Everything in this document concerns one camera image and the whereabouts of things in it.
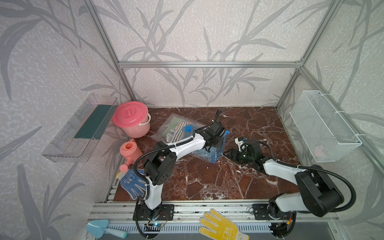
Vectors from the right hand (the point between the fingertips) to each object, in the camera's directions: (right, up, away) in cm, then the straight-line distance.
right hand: (224, 153), depth 87 cm
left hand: (-2, +6, +3) cm, 7 cm away
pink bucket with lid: (-55, +21, +2) cm, 58 cm away
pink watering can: (-53, +2, -4) cm, 53 cm away
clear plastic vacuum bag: (-42, +10, +15) cm, 46 cm away
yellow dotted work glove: (-1, -32, -18) cm, 37 cm away
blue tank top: (-8, -1, +2) cm, 8 cm away
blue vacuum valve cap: (-22, +14, +15) cm, 31 cm away
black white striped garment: (-27, +12, +15) cm, 33 cm away
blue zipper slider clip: (+4, +12, +12) cm, 17 cm away
